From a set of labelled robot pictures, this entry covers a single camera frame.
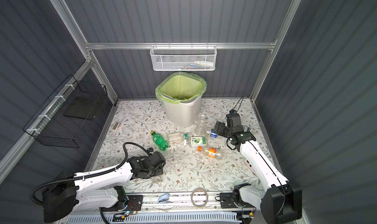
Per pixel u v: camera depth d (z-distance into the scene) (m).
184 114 0.91
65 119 0.72
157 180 0.77
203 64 0.93
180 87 1.03
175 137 0.98
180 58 1.24
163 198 0.74
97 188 0.49
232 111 0.74
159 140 0.92
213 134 0.94
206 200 0.76
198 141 0.92
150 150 0.77
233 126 0.61
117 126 1.01
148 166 0.64
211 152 0.86
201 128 1.02
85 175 0.46
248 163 0.84
